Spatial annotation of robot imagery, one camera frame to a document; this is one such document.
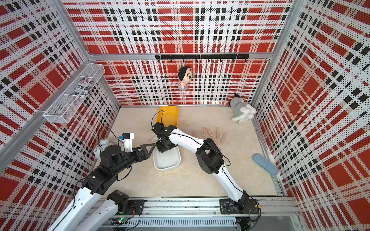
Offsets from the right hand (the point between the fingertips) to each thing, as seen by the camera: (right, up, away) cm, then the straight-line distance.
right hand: (165, 149), depth 90 cm
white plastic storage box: (+3, -6, -1) cm, 7 cm away
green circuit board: (-18, -32, -20) cm, 41 cm away
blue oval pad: (+64, -10, +1) cm, 65 cm away
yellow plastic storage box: (-1, +22, +20) cm, 30 cm away
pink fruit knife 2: (+30, +8, +14) cm, 35 cm away
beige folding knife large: (+40, +5, +11) cm, 42 cm away
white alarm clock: (-37, +4, -4) cm, 37 cm away
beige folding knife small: (+36, +9, +15) cm, 40 cm away
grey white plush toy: (+55, +24, +14) cm, 62 cm away
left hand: (-2, +5, -18) cm, 19 cm away
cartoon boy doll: (+13, +46, +1) cm, 48 cm away
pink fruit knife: (+26, +8, +15) cm, 31 cm away
